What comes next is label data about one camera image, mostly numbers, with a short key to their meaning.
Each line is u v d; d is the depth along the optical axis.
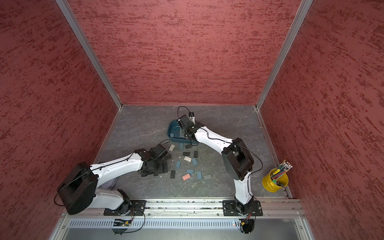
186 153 0.94
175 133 1.04
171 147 0.96
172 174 0.86
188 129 0.68
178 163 0.90
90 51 0.87
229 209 0.74
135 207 0.74
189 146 0.97
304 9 0.72
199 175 0.85
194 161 0.90
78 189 0.42
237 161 0.49
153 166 0.67
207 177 0.85
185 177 0.84
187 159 0.92
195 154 0.94
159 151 0.70
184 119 0.72
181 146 0.97
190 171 0.86
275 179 0.75
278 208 0.76
